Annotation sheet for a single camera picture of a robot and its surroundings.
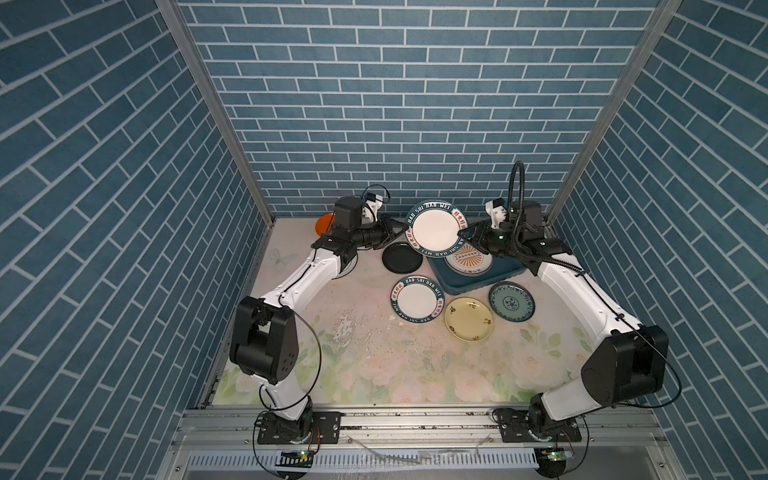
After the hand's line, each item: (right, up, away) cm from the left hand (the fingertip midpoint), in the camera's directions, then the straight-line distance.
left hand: (409, 227), depth 80 cm
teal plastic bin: (+33, -13, +21) cm, 41 cm away
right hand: (+13, -1, +1) cm, 13 cm away
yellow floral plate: (+19, -28, +13) cm, 36 cm away
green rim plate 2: (+6, 0, +3) cm, 7 cm away
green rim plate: (+3, -23, +17) cm, 29 cm away
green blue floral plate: (+34, -23, +17) cm, 45 cm away
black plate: (-2, -10, +28) cm, 30 cm away
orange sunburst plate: (+22, -11, +25) cm, 35 cm away
